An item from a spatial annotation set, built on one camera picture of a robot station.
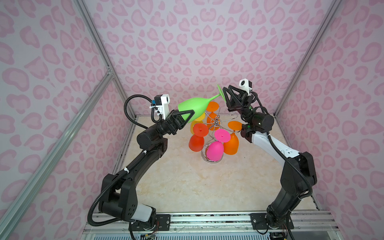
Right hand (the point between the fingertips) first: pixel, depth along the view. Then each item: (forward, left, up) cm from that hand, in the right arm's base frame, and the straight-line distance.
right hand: (227, 93), depth 54 cm
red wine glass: (-1, +12, -30) cm, 32 cm away
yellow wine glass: (+5, +10, -21) cm, 24 cm away
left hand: (-8, +12, -4) cm, 15 cm away
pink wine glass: (-5, +2, -30) cm, 31 cm away
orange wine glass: (+6, +4, -22) cm, 23 cm away
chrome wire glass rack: (+17, -4, -31) cm, 36 cm away
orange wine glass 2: (-3, -6, -31) cm, 32 cm away
